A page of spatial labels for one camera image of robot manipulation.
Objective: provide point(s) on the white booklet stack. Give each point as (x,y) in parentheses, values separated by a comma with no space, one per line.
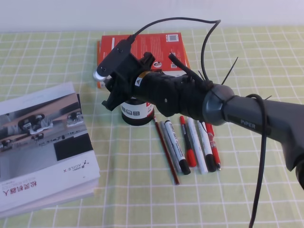
(46,155)

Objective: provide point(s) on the black pen red cap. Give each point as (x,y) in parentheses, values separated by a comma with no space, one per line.
(189,151)

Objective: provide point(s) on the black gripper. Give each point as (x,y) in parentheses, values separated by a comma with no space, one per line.
(122,80)

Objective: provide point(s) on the red book on top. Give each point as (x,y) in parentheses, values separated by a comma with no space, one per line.
(152,50)

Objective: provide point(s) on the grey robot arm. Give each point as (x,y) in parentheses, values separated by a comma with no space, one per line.
(216,104)

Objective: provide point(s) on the red retractable pen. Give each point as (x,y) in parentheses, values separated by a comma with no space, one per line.
(214,149)

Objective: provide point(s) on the grey pen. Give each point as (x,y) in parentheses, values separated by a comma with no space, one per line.
(170,147)

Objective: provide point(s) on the white paint marker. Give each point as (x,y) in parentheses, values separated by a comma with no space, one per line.
(197,147)

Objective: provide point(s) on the dark red pencil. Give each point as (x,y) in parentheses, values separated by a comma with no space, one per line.
(171,166)

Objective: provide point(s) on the white marker black cap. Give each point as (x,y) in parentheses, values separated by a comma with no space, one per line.
(179,154)

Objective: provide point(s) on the white marker black end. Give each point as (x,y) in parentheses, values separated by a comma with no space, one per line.
(209,158)

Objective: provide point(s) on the orange book underneath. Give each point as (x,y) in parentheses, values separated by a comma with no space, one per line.
(187,64)

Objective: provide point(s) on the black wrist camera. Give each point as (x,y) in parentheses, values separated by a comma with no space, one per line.
(113,60)

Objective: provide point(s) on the black mesh pen holder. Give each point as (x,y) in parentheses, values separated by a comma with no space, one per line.
(136,112)

